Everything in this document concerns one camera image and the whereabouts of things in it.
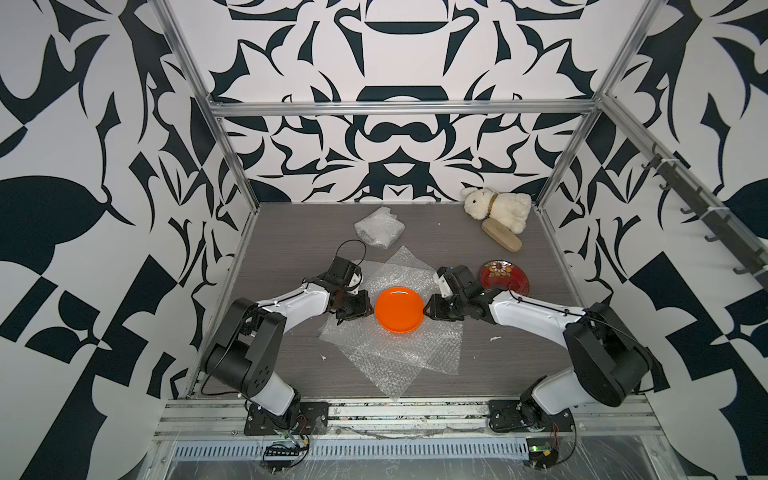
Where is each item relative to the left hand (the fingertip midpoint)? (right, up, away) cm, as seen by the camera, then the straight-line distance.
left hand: (369, 306), depth 91 cm
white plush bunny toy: (+48, +30, +16) cm, 59 cm away
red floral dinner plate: (+44, +8, +11) cm, 46 cm away
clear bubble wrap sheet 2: (+6, -12, -8) cm, 15 cm away
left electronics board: (-21, -32, -18) cm, 42 cm away
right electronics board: (+42, -30, -19) cm, 55 cm away
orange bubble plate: (+9, -1, -1) cm, 9 cm away
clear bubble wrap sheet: (+18, -9, -6) cm, 21 cm away
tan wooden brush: (+46, +21, +17) cm, 54 cm away
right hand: (+16, 0, -2) cm, 16 cm away
